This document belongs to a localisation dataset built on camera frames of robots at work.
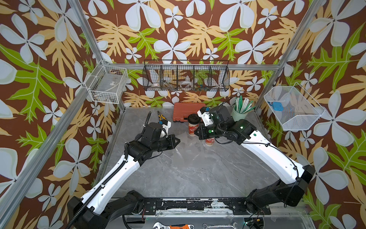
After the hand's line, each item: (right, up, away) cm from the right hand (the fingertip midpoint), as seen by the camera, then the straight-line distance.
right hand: (192, 132), depth 70 cm
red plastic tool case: (-5, +15, +45) cm, 48 cm away
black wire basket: (-2, +38, +28) cm, 47 cm away
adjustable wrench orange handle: (-17, -46, -1) cm, 49 cm away
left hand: (-6, -4, +2) cm, 7 cm away
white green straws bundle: (+38, +16, +31) cm, 52 cm away
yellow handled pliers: (-23, +10, +45) cm, 51 cm away
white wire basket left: (-53, +29, +17) cm, 62 cm away
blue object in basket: (+53, +15, +16) cm, 58 cm away
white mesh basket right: (+60, +11, +7) cm, 62 cm away
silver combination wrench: (+6, -46, -1) cm, 46 cm away
